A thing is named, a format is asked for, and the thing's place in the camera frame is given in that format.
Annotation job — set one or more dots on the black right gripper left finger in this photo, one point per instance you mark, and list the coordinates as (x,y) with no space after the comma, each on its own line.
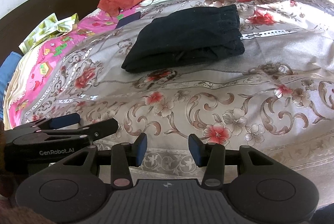
(139,148)

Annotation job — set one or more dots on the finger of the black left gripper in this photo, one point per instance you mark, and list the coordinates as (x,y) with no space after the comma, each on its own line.
(100,130)
(52,123)

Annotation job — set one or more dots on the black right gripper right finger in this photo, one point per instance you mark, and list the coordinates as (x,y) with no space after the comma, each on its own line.
(198,151)

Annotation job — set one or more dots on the black pants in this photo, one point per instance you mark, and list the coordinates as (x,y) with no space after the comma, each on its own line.
(186,37)

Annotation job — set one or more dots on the pink patterned bedsheet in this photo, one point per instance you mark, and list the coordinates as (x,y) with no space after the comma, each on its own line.
(36,66)

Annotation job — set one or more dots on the blue pillow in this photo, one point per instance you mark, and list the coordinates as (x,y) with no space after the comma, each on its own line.
(7,70)

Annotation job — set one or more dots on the floral beige bedspread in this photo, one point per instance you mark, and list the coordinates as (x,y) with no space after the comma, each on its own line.
(277,97)

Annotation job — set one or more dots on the green white floral pillow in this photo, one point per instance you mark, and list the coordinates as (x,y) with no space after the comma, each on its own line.
(49,28)

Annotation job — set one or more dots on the dark blue flat notebook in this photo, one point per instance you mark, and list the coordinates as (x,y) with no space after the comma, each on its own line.
(128,19)

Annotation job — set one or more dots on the dark wooden headboard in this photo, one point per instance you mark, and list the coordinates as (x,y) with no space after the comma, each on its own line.
(18,23)

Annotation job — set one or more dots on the red orange cloth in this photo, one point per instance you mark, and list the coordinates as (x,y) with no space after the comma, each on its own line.
(114,7)

